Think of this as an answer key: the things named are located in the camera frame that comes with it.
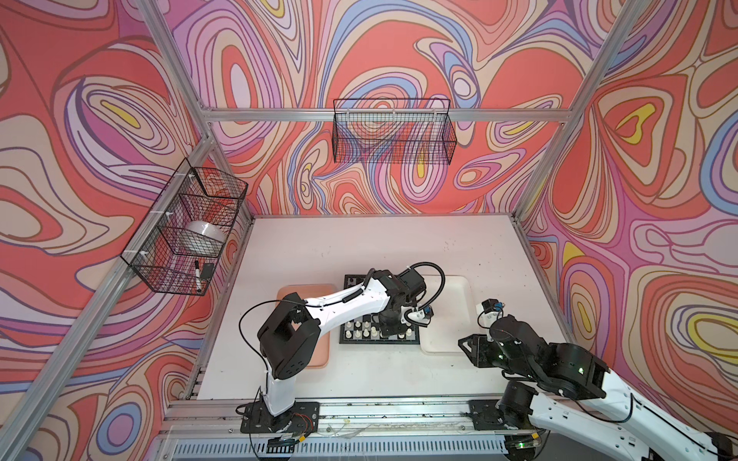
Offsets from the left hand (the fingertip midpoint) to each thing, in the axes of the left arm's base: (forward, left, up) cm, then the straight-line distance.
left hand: (396, 326), depth 83 cm
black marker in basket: (+5, +52, +19) cm, 55 cm away
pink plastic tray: (-7, +23, -8) cm, 25 cm away
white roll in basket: (+12, +49, +26) cm, 57 cm away
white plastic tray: (0, -16, -4) cm, 17 cm away
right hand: (-10, -16, +9) cm, 21 cm away
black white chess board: (0, +9, -2) cm, 9 cm away
